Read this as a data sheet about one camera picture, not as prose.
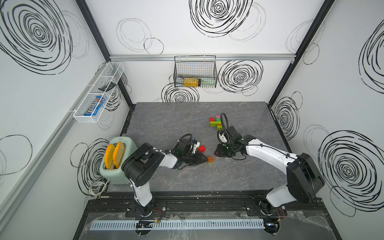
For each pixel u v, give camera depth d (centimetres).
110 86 80
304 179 43
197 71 99
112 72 92
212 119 109
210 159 89
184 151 75
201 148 94
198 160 79
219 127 103
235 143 66
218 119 107
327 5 71
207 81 87
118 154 70
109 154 69
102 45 85
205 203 77
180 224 77
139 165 49
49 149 53
